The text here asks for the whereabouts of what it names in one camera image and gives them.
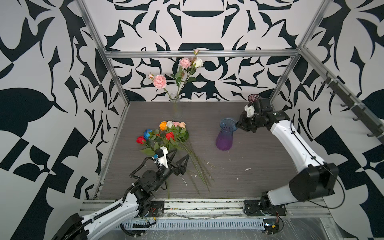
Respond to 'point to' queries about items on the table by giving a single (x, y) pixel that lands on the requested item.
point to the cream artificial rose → (169, 124)
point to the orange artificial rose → (163, 126)
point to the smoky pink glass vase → (254, 98)
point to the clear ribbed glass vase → (175, 107)
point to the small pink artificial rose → (175, 123)
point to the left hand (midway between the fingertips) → (182, 151)
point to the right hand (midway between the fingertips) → (236, 122)
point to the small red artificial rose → (170, 136)
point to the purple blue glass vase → (224, 138)
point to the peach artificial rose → (182, 125)
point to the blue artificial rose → (146, 134)
